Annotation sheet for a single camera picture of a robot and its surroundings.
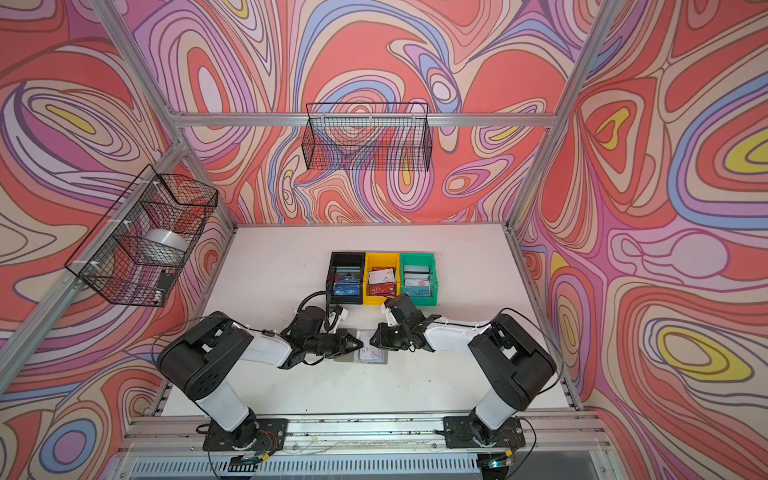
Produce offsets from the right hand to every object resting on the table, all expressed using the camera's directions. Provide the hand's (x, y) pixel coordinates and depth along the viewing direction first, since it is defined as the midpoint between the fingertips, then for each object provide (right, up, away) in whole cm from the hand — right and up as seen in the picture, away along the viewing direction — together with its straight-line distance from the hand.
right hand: (375, 348), depth 87 cm
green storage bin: (+18, +26, +14) cm, 34 cm away
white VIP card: (-2, -1, -1) cm, 2 cm away
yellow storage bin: (+1, +26, +15) cm, 30 cm away
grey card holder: (-6, -2, -3) cm, 7 cm away
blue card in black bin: (-10, +16, +11) cm, 22 cm away
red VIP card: (+2, +16, +11) cm, 20 cm away
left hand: (-3, +1, -1) cm, 3 cm away
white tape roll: (-50, +30, -17) cm, 61 cm away
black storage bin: (-11, +26, +12) cm, 31 cm away
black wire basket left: (-60, +27, -21) cm, 69 cm away
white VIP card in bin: (+1, +20, +15) cm, 25 cm away
